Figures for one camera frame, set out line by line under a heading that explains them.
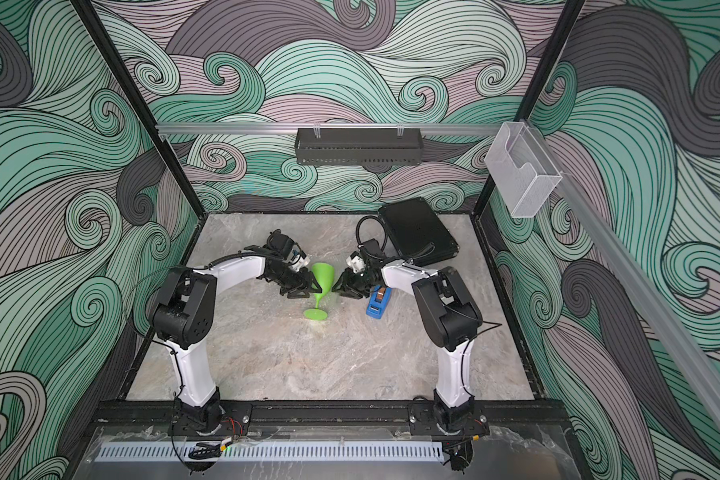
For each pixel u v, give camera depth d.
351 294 0.85
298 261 0.85
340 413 0.75
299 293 0.87
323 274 0.93
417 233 1.10
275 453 0.76
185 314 0.51
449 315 0.51
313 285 0.88
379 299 0.92
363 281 0.83
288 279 0.83
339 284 0.89
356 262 0.92
